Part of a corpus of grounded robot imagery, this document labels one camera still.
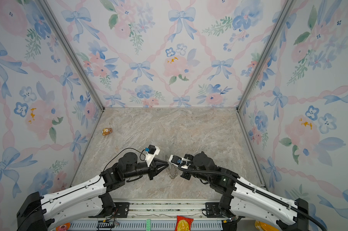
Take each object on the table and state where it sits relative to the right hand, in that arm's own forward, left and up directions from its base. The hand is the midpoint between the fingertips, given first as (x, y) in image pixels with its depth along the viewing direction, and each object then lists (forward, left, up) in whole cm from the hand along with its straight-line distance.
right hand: (176, 158), depth 69 cm
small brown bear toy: (+29, +50, -17) cm, 61 cm away
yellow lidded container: (-25, -37, -13) cm, 47 cm away
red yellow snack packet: (-24, -3, -20) cm, 32 cm away
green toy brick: (-25, +13, -20) cm, 35 cm away
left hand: (-2, +4, -2) cm, 5 cm away
